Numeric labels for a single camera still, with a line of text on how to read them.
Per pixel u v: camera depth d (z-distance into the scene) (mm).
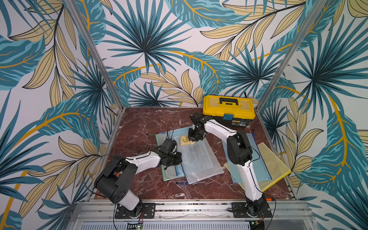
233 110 1023
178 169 859
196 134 728
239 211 732
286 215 748
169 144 730
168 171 863
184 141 835
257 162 902
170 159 761
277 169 924
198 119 658
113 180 439
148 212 731
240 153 544
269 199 755
